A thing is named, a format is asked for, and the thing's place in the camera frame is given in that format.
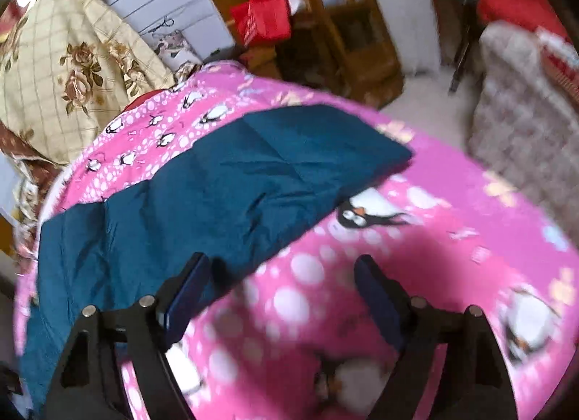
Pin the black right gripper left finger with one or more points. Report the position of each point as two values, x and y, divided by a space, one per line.
88 383

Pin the dark blue puffer jacket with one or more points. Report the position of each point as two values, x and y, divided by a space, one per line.
239 195

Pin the pink penguin bed quilt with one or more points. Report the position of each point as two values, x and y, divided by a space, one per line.
437 293

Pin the brown floral patterned blanket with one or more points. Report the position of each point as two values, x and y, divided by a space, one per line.
36 168

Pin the grey patterned blanket heap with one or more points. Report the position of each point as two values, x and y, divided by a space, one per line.
524 127

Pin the cream floral quilt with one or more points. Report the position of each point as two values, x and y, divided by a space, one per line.
68 68

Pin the wooden shelf cabinet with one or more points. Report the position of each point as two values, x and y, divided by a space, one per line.
357 55

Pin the red gift bag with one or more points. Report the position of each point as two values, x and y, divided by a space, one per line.
262 22

